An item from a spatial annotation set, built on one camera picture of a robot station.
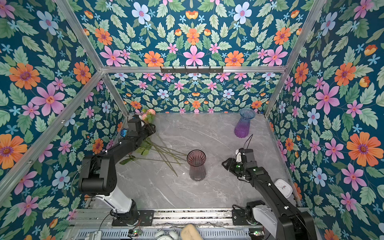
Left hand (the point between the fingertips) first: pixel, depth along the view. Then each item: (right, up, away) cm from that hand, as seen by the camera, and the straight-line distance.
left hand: (153, 125), depth 94 cm
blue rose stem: (-23, -5, +8) cm, 25 cm away
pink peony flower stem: (+1, -16, +5) cm, 17 cm away
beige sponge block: (+26, -49, -27) cm, 62 cm away
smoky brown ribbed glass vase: (+29, -18, -20) cm, 39 cm away
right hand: (+46, -22, -10) cm, 52 cm away
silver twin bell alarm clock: (+14, -51, -24) cm, 58 cm away
